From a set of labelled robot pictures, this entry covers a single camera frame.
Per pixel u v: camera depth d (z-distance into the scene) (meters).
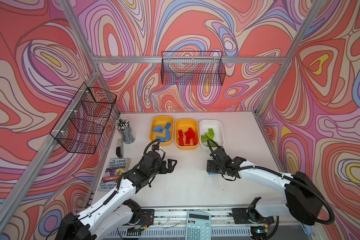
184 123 1.08
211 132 1.05
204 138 0.99
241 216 0.73
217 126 1.07
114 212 0.57
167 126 1.08
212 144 0.76
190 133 1.02
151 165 0.61
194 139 1.01
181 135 1.04
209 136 1.02
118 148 0.93
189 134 1.02
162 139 1.02
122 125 0.88
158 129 1.03
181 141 1.00
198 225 0.69
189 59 0.88
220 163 0.65
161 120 1.11
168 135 1.05
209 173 0.88
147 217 0.72
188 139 1.01
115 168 0.88
